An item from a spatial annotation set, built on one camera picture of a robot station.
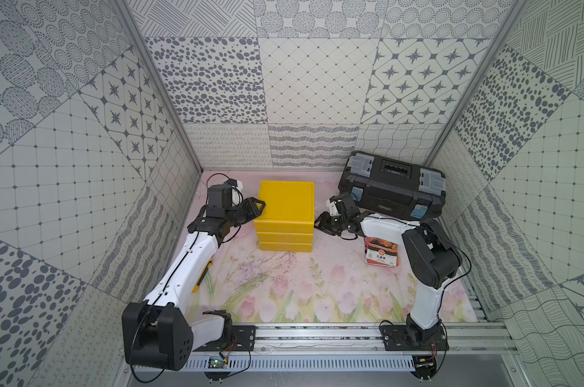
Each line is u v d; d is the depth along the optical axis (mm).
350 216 761
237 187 748
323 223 847
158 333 388
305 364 701
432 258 504
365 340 757
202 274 877
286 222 789
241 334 758
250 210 710
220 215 615
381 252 904
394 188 925
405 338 728
